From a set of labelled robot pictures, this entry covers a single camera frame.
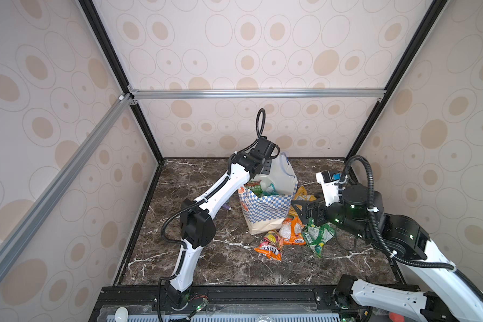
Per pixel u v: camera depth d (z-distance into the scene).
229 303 0.73
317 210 0.50
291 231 0.87
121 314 0.70
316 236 0.85
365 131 1.06
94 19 0.69
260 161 0.66
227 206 0.99
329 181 0.49
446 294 0.39
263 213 0.80
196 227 0.52
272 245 0.82
